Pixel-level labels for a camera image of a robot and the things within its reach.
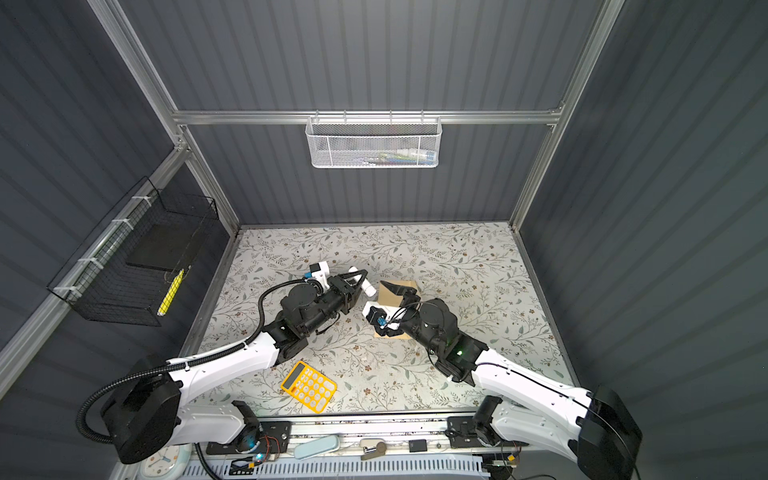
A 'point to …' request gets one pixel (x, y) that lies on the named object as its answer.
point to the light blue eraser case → (316, 447)
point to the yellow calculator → (309, 387)
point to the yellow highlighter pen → (170, 294)
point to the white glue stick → (366, 287)
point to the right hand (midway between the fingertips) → (384, 292)
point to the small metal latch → (381, 449)
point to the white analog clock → (168, 464)
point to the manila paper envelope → (388, 295)
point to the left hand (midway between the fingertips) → (370, 273)
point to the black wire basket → (128, 272)
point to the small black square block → (417, 445)
